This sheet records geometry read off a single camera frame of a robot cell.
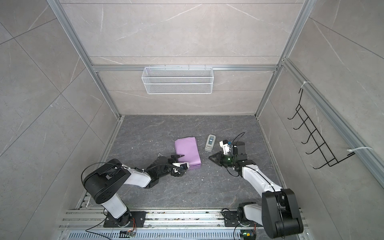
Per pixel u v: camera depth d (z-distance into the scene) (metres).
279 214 0.41
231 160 0.72
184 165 0.75
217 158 0.74
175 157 0.81
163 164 0.73
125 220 0.65
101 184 0.46
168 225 0.73
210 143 1.00
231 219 0.73
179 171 0.74
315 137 0.67
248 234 0.70
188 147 0.94
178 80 1.00
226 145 0.80
